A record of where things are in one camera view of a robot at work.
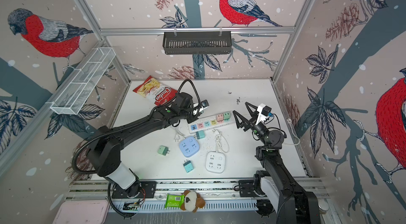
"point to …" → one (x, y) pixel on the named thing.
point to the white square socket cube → (215, 161)
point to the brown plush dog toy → (192, 201)
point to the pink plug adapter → (220, 118)
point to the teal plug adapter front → (188, 166)
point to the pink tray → (82, 212)
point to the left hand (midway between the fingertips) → (199, 109)
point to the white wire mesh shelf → (76, 91)
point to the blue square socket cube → (188, 146)
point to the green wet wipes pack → (174, 201)
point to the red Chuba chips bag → (155, 92)
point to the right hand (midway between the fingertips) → (238, 111)
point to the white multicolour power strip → (210, 122)
